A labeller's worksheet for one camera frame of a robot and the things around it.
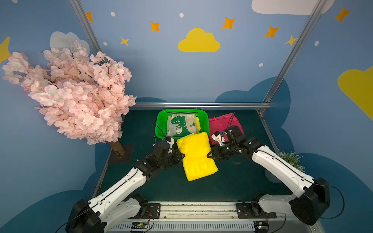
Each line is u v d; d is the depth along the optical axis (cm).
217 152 66
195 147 78
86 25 75
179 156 68
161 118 108
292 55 87
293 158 77
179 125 103
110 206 42
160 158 59
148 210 73
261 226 73
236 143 59
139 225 72
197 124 111
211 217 73
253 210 67
